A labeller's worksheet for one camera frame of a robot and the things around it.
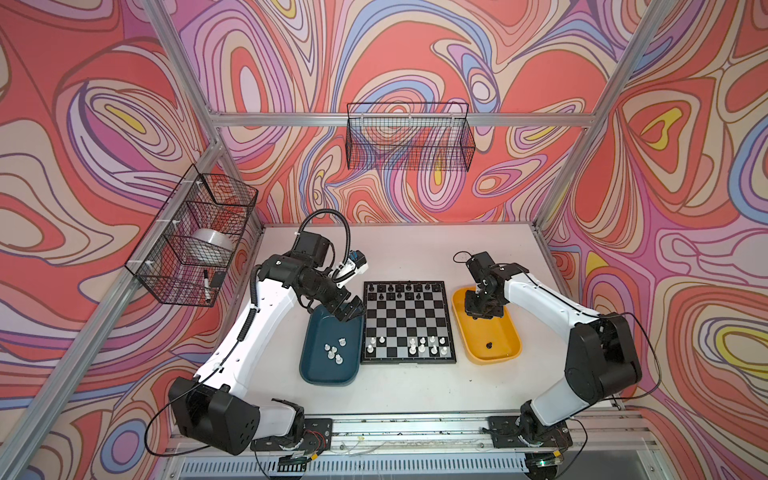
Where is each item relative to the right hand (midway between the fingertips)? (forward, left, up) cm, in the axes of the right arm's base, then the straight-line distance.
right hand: (477, 318), depth 88 cm
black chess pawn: (-6, -4, -6) cm, 9 cm away
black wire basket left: (+7, +74, +28) cm, 79 cm away
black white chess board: (+1, +21, -4) cm, 21 cm away
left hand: (0, +35, +16) cm, 38 cm away
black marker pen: (+1, +71, +20) cm, 74 cm away
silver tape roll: (+11, +70, +27) cm, 76 cm away
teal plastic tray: (-6, +44, -4) cm, 44 cm away
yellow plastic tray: (-5, -2, -5) cm, 8 cm away
